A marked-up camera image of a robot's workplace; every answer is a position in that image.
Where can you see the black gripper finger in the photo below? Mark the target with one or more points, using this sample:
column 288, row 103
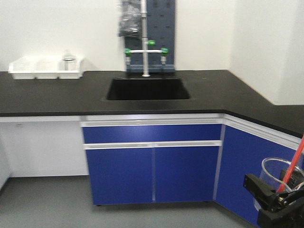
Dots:
column 295, row 178
column 259, row 190

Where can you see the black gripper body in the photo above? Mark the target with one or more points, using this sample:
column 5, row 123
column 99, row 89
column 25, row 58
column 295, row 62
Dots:
column 285, row 213

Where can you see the red plastic spoon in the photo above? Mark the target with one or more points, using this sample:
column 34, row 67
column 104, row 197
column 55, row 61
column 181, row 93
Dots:
column 297, row 156

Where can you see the small printed glass beaker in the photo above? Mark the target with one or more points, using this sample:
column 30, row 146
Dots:
column 270, row 171

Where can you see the dark-topped bench with blue cabinets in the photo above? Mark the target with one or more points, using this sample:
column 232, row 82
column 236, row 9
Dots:
column 118, row 175

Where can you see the black sink basin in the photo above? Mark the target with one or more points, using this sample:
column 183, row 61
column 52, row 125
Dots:
column 147, row 90

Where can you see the white faucet with green knobs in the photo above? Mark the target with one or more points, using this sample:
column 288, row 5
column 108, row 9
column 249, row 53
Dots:
column 145, row 59

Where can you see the grey pegboard drying rack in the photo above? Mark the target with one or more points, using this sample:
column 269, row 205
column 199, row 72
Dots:
column 164, row 23

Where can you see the clear plastic bag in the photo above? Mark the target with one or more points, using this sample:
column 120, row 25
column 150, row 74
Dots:
column 129, row 21

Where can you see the white plastic bin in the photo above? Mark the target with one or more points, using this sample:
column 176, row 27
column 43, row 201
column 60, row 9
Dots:
column 46, row 72
column 21, row 71
column 71, row 74

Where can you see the round glass flask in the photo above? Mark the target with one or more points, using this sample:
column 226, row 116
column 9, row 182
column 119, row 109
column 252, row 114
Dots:
column 69, row 59

